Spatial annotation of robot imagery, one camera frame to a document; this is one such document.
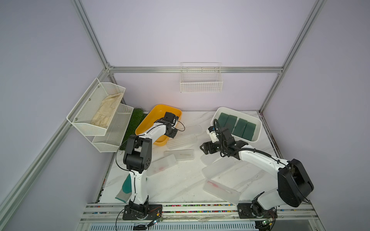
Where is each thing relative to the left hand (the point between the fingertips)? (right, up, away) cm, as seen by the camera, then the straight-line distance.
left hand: (170, 133), depth 101 cm
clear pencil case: (-4, -19, -12) cm, 22 cm away
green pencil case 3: (+53, +5, +8) cm, 53 cm away
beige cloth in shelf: (-33, +12, -24) cm, 43 cm away
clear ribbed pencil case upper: (+26, -16, -8) cm, 32 cm away
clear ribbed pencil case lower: (+31, -21, -9) cm, 39 cm away
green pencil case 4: (+58, +2, +4) cm, 58 cm away
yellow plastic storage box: (-14, +16, +15) cm, 26 cm away
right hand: (+25, -7, -13) cm, 29 cm away
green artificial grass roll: (-26, +13, +8) cm, 30 cm away
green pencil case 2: (+46, +8, +10) cm, 48 cm away
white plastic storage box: (+64, 0, +4) cm, 64 cm away
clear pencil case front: (+32, -31, -21) cm, 49 cm away
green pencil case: (+40, +10, +12) cm, 43 cm away
